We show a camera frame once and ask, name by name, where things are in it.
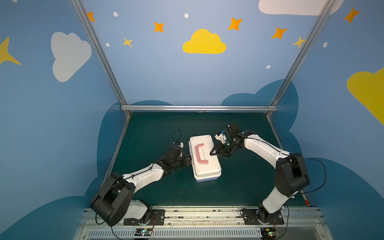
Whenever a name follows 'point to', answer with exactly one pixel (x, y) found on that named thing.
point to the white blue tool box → (206, 168)
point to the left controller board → (143, 232)
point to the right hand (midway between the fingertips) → (214, 153)
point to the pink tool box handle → (201, 161)
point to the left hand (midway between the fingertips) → (192, 159)
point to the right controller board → (268, 233)
